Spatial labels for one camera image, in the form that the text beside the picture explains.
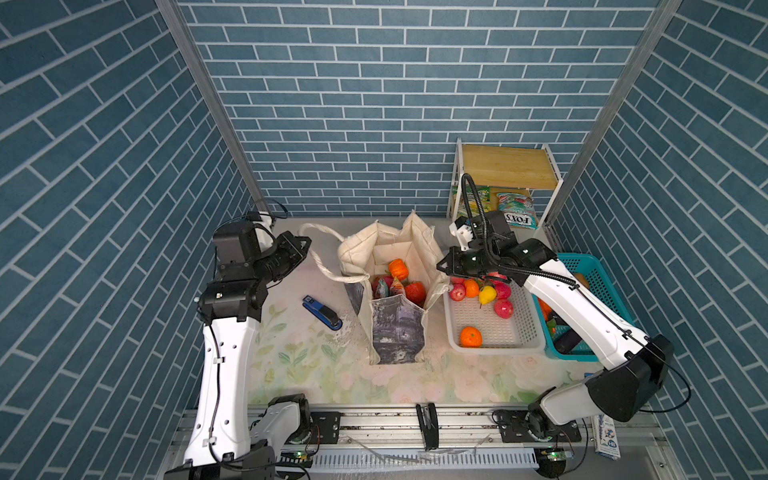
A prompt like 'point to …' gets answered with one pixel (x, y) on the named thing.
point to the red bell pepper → (416, 292)
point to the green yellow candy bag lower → (483, 194)
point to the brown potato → (582, 279)
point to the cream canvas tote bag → (395, 326)
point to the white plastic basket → (521, 333)
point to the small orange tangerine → (472, 288)
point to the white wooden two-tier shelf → (522, 181)
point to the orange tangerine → (470, 337)
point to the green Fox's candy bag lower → (519, 210)
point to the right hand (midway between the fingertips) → (433, 262)
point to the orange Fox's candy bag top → (396, 288)
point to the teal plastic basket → (584, 264)
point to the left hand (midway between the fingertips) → (313, 237)
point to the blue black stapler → (320, 311)
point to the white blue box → (604, 435)
